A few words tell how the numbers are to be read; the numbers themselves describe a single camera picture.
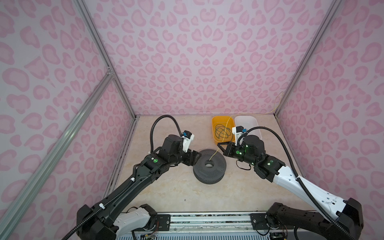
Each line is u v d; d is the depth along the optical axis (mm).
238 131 662
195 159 655
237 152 626
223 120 1197
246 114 1215
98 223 376
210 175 820
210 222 749
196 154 653
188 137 646
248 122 1101
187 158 643
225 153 639
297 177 471
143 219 604
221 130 1070
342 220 375
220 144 716
